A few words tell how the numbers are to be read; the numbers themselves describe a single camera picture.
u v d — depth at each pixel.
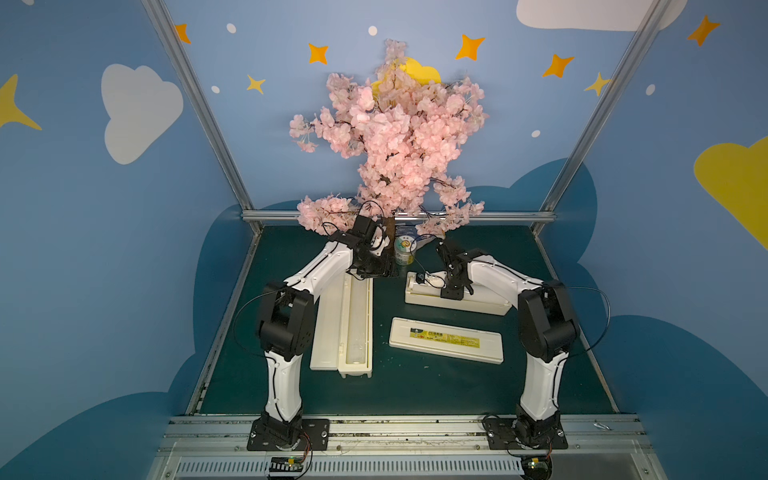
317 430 0.76
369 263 0.80
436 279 0.88
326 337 0.84
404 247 1.04
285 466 0.73
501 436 0.75
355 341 0.84
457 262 0.73
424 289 0.91
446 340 0.88
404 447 0.74
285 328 0.52
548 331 0.52
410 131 0.73
